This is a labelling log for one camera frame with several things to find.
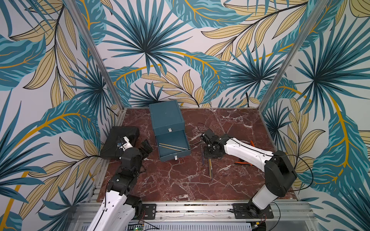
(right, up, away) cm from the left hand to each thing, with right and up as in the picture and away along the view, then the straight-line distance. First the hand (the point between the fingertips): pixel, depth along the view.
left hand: (141, 145), depth 76 cm
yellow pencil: (+14, -3, +12) cm, 19 cm away
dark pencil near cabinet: (+30, -1, +22) cm, 38 cm away
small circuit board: (-1, -40, -4) cm, 40 cm away
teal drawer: (+18, +1, +24) cm, 30 cm away
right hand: (+37, -7, +12) cm, 39 cm away
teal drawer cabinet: (+11, +16, +11) cm, 22 cm away
